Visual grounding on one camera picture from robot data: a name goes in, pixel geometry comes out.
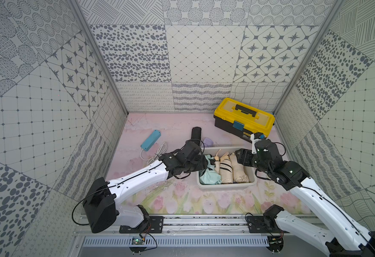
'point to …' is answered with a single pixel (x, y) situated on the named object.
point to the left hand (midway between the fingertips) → (206, 160)
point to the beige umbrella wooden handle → (217, 163)
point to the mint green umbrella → (210, 175)
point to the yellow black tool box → (242, 120)
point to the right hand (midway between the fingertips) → (242, 154)
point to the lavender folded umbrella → (208, 142)
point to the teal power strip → (150, 140)
